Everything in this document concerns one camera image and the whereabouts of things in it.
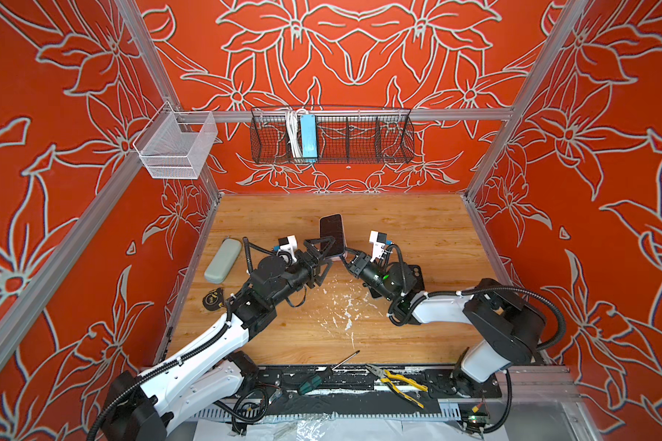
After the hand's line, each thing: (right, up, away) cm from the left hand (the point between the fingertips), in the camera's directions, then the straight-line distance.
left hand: (336, 248), depth 67 cm
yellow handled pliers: (+14, -36, +6) cm, 39 cm away
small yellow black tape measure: (-39, -18, +18) cm, 47 cm away
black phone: (-1, +5, +12) cm, 13 cm away
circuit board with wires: (+36, -44, +1) cm, 57 cm away
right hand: (0, 0, +6) cm, 6 cm away
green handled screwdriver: (-5, -36, +5) cm, 37 cm away
